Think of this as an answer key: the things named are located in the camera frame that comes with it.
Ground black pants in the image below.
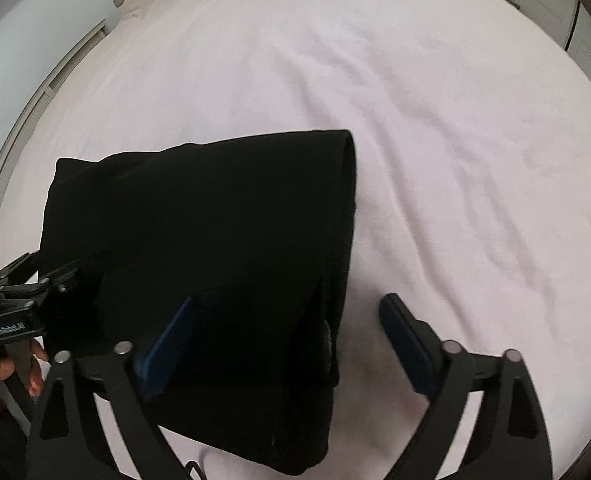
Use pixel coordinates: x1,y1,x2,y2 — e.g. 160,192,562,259
38,130,356,476

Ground pink bed sheet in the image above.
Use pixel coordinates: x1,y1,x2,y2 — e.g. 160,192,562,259
0,0,591,479

